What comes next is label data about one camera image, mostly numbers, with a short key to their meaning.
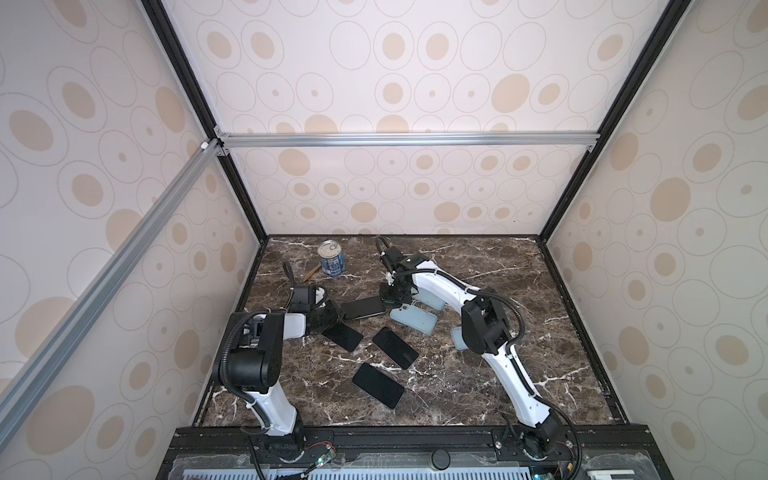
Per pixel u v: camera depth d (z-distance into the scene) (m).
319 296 0.87
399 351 0.92
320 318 0.85
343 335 0.96
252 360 0.48
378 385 0.79
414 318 0.97
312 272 1.09
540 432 0.64
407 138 0.90
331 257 1.00
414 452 0.73
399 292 0.85
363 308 0.98
